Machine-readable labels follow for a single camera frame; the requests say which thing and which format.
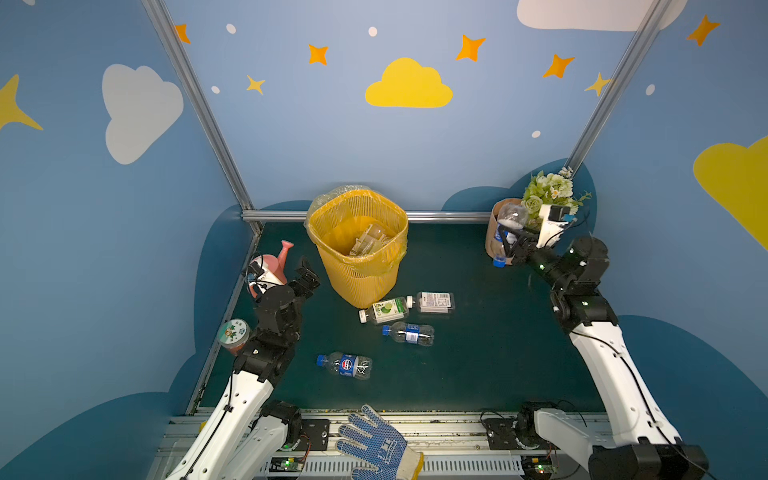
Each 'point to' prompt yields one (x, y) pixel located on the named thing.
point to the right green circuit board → (538, 465)
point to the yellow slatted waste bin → (356, 291)
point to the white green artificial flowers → (550, 189)
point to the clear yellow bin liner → (361, 232)
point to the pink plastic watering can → (277, 264)
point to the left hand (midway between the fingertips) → (298, 266)
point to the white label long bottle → (372, 240)
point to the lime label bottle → (387, 310)
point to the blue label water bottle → (410, 333)
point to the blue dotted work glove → (379, 451)
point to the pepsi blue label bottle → (346, 365)
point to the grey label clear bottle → (435, 302)
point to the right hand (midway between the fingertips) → (509, 225)
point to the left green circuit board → (286, 464)
